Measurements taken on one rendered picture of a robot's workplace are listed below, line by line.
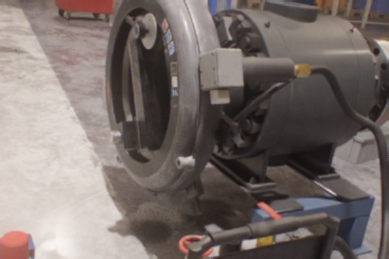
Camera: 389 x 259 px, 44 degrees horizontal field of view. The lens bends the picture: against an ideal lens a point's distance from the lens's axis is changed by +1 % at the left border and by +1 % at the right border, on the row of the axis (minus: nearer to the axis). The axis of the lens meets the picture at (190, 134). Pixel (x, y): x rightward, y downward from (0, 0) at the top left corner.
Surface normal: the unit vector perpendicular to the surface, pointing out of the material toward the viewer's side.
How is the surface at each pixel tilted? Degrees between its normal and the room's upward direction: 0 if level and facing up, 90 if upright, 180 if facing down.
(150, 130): 61
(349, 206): 90
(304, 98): 83
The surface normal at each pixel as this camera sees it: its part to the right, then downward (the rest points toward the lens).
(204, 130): 0.45, 0.42
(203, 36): 0.43, -0.30
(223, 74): 0.49, -0.02
